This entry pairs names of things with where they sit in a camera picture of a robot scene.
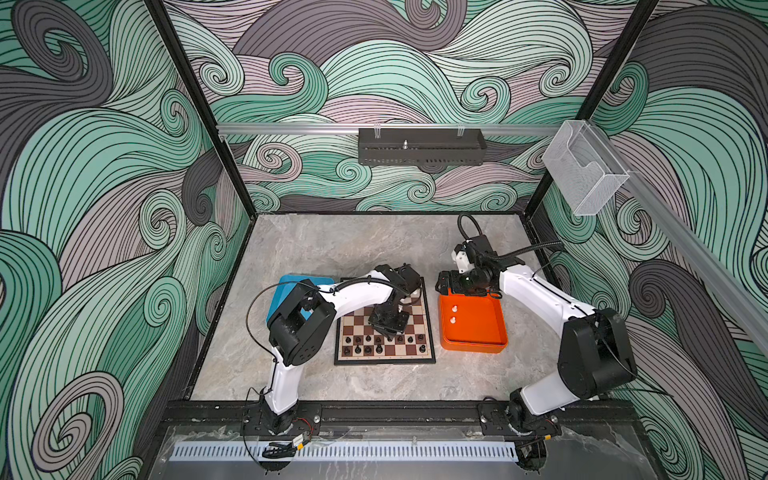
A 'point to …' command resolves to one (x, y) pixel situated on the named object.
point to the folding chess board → (357, 343)
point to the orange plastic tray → (472, 323)
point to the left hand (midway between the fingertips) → (395, 335)
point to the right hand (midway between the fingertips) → (450, 286)
